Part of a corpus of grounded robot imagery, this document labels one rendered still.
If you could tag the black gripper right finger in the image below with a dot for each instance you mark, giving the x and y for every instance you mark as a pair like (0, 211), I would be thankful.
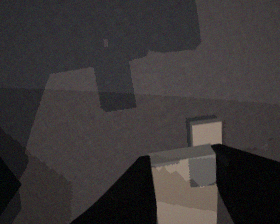
(249, 185)

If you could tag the white domino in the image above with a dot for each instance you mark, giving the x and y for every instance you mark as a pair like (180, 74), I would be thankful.
(206, 132)
(185, 185)

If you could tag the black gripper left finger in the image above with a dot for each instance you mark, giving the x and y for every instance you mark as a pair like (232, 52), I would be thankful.
(131, 200)

